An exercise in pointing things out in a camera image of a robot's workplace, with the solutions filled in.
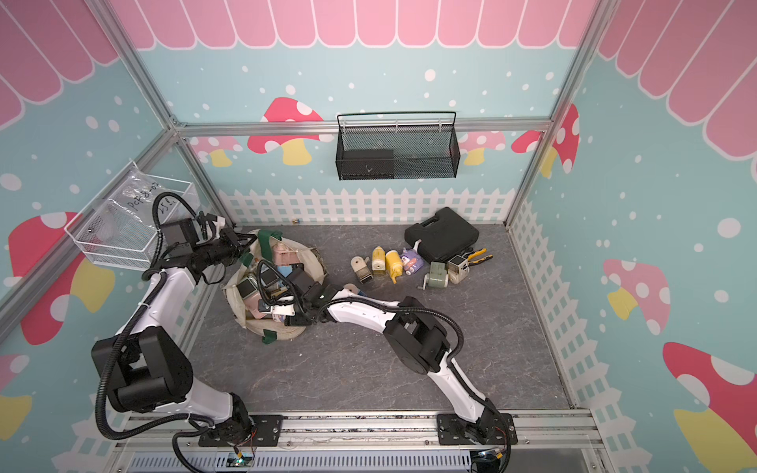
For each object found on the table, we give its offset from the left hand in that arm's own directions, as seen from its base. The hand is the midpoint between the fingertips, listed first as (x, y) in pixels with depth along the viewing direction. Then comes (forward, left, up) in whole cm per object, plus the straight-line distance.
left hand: (257, 239), depth 83 cm
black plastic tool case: (+22, -58, -21) cm, 65 cm away
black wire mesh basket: (+29, -40, +10) cm, 50 cm away
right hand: (-12, -8, -16) cm, 22 cm away
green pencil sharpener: (+2, -54, -19) cm, 57 cm away
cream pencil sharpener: (+4, -29, -18) cm, 34 cm away
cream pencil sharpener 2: (+3, -61, -16) cm, 63 cm away
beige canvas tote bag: (-6, +1, -19) cm, 20 cm away
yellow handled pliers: (+14, -70, -23) cm, 74 cm away
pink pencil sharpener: (+3, -4, -11) cm, 12 cm away
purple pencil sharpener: (+7, -45, -18) cm, 50 cm away
